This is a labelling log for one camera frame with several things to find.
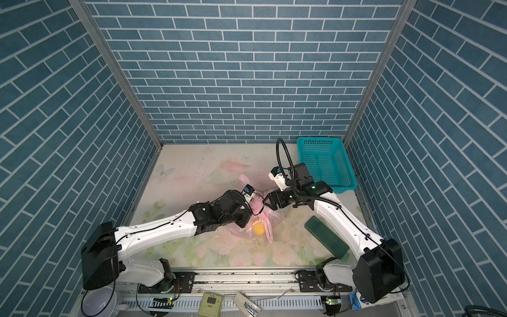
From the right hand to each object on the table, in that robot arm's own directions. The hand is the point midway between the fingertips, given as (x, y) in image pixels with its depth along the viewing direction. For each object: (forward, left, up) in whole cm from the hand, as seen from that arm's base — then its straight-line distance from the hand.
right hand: (269, 195), depth 79 cm
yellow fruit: (-10, +4, -10) cm, 15 cm away
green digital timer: (-36, +18, -15) cm, 43 cm away
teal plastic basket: (+38, -32, -18) cm, 53 cm away
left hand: (-6, +6, -4) cm, 9 cm away
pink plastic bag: (-5, +1, -10) cm, 11 cm away
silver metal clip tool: (-35, +6, -16) cm, 39 cm away
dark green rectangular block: (-6, -23, -17) cm, 29 cm away
